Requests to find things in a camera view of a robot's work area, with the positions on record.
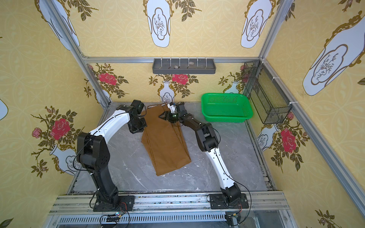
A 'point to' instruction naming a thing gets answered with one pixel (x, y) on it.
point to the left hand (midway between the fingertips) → (146, 129)
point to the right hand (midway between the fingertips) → (160, 119)
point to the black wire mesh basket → (272, 105)
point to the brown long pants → (164, 139)
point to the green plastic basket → (225, 107)
